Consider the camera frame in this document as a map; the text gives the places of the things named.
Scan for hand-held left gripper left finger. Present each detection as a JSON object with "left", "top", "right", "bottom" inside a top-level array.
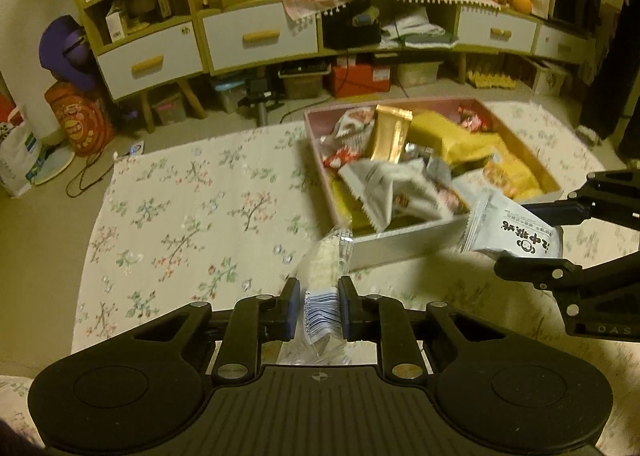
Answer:
[{"left": 130, "top": 276, "right": 303, "bottom": 385}]

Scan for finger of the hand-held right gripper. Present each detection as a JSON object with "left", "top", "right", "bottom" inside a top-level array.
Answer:
[
  {"left": 520, "top": 169, "right": 640, "bottom": 232},
  {"left": 494, "top": 255, "right": 587, "bottom": 308}
]

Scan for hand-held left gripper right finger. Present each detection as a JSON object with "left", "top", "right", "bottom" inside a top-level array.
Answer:
[{"left": 337, "top": 275, "right": 509, "bottom": 385}]

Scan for white orange lotus snack packet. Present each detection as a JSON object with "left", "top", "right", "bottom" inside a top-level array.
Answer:
[{"left": 457, "top": 189, "right": 565, "bottom": 269}]

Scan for large yellow snack packet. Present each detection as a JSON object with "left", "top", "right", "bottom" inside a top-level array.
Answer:
[
  {"left": 480, "top": 146, "right": 546, "bottom": 199},
  {"left": 407, "top": 110, "right": 493, "bottom": 167}
]

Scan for clear white rice cake packet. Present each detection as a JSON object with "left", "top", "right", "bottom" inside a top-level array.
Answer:
[{"left": 275, "top": 226, "right": 356, "bottom": 367}]

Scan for clear cracker packet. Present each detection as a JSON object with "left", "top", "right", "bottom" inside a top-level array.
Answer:
[{"left": 484, "top": 159, "right": 521, "bottom": 187}]

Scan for pink cardboard box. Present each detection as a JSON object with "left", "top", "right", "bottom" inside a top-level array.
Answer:
[{"left": 304, "top": 97, "right": 563, "bottom": 273}]

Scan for pale red label packet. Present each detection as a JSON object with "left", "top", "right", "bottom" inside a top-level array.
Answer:
[{"left": 432, "top": 183, "right": 471, "bottom": 214}]

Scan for dark red snack packet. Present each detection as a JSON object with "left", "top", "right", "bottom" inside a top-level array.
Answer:
[{"left": 457, "top": 104, "right": 493, "bottom": 132}]

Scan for white pistachio packet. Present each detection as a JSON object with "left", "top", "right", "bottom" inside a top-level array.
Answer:
[
  {"left": 339, "top": 159, "right": 453, "bottom": 232},
  {"left": 334, "top": 109, "right": 376, "bottom": 147}
]

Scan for silver foil packet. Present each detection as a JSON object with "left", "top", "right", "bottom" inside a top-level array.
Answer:
[{"left": 405, "top": 141, "right": 451, "bottom": 182}]

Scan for red packet white characters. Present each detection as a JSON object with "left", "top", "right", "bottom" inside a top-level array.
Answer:
[{"left": 322, "top": 146, "right": 361, "bottom": 169}]

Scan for long gold foil packet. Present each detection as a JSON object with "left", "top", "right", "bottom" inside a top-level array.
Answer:
[{"left": 367, "top": 105, "right": 413, "bottom": 162}]

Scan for white cardboard box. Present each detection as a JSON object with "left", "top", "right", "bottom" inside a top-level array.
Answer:
[{"left": 530, "top": 59, "right": 568, "bottom": 97}]

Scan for floral tablecloth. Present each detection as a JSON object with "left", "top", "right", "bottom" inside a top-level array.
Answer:
[{"left": 70, "top": 99, "right": 640, "bottom": 352}]

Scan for yellow egg tray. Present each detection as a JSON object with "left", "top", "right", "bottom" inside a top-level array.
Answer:
[{"left": 467, "top": 69, "right": 516, "bottom": 90}]

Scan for clear storage bin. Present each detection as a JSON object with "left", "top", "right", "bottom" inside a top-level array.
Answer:
[{"left": 392, "top": 61, "right": 443, "bottom": 88}]

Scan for black appliance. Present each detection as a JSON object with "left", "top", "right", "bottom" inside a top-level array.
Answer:
[{"left": 552, "top": 0, "right": 601, "bottom": 27}]

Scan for folded clothes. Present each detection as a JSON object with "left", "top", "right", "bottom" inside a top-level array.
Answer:
[{"left": 382, "top": 11, "right": 458, "bottom": 50}]

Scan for orange shoebox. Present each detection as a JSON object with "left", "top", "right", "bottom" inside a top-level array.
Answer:
[{"left": 330, "top": 64, "right": 393, "bottom": 97}]

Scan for black bag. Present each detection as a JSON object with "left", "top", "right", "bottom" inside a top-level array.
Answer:
[{"left": 321, "top": 11, "right": 386, "bottom": 50}]

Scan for orange printed bag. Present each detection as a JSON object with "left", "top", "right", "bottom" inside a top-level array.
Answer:
[{"left": 44, "top": 81, "right": 118, "bottom": 157}]

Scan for white shopping bag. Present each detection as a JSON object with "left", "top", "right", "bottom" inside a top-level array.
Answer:
[{"left": 0, "top": 106, "right": 43, "bottom": 197}]

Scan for small white box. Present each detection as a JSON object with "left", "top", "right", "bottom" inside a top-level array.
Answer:
[{"left": 106, "top": 11, "right": 128, "bottom": 43}]

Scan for purple plush toy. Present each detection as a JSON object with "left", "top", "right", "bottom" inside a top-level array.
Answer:
[{"left": 39, "top": 14, "right": 98, "bottom": 90}]

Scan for white drawer wooden handle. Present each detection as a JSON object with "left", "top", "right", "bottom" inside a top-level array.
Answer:
[
  {"left": 95, "top": 21, "right": 203, "bottom": 102},
  {"left": 457, "top": 6, "right": 538, "bottom": 53},
  {"left": 535, "top": 25, "right": 583, "bottom": 60},
  {"left": 201, "top": 1, "right": 320, "bottom": 72}
]

